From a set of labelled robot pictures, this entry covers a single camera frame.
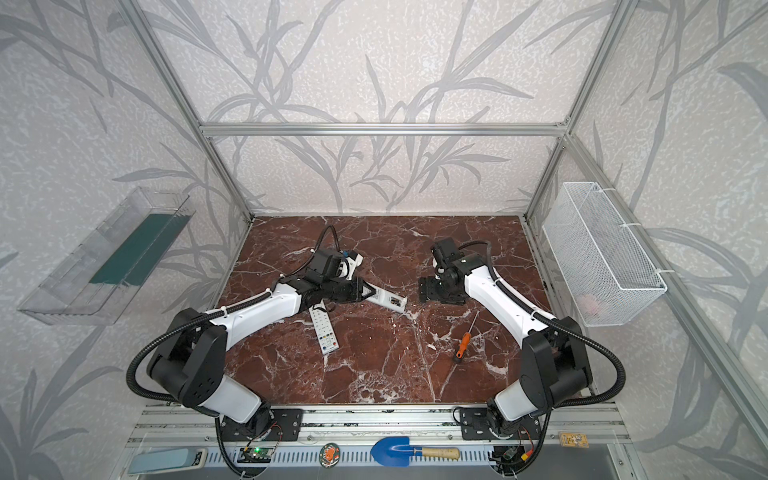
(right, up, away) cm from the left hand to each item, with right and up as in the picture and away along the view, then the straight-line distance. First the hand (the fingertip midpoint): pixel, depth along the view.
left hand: (376, 283), depth 86 cm
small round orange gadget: (-10, -38, -16) cm, 43 cm away
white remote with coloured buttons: (-16, -14, +3) cm, 22 cm away
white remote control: (+4, -6, +5) cm, 8 cm away
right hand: (+16, -2, +1) cm, 17 cm away
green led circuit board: (-28, -40, -14) cm, 51 cm away
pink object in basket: (+54, -3, -13) cm, 55 cm away
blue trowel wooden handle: (+6, -38, -16) cm, 41 cm away
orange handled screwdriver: (+27, -16, +2) cm, 31 cm away
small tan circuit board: (+49, -36, -15) cm, 62 cm away
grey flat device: (-47, -36, -21) cm, 63 cm away
